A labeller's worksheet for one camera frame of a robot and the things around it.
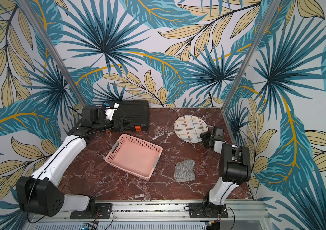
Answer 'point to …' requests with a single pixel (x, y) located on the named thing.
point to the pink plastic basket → (134, 155)
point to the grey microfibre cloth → (184, 171)
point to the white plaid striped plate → (187, 128)
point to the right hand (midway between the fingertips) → (202, 134)
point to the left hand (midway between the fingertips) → (127, 122)
